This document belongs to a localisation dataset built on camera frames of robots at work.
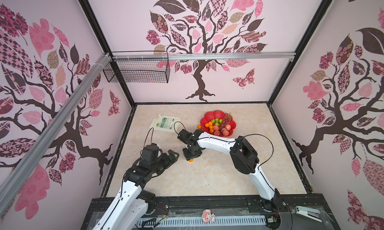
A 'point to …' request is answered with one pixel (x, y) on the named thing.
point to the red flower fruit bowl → (208, 116)
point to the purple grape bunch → (226, 120)
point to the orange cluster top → (191, 160)
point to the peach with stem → (215, 128)
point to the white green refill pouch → (166, 123)
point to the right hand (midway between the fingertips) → (188, 156)
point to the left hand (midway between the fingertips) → (174, 161)
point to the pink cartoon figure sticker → (207, 216)
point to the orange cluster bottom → (211, 130)
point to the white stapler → (310, 213)
